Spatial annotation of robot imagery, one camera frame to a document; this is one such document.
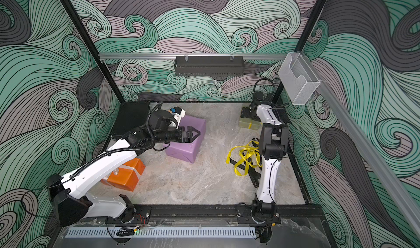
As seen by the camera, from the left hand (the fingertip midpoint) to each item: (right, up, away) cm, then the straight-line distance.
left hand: (194, 131), depth 70 cm
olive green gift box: (+29, +2, +30) cm, 42 cm away
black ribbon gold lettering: (+32, -25, +16) cm, 44 cm away
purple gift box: (-4, -11, +11) cm, 16 cm away
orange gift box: (-32, -22, +5) cm, 39 cm away
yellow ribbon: (+31, -16, +21) cm, 41 cm away
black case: (-47, +7, +41) cm, 62 cm away
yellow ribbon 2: (+33, +1, +32) cm, 46 cm away
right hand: (+33, +7, +34) cm, 47 cm away
